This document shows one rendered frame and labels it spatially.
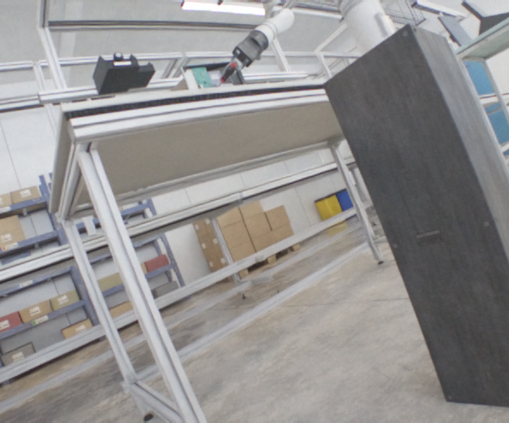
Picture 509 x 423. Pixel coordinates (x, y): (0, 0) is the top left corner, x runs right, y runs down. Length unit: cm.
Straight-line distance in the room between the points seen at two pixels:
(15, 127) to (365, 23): 517
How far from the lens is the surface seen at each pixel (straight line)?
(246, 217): 489
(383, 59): 81
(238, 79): 138
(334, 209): 706
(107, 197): 89
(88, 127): 86
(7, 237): 467
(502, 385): 95
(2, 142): 556
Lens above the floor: 59
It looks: 1 degrees up
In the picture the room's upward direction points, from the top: 22 degrees counter-clockwise
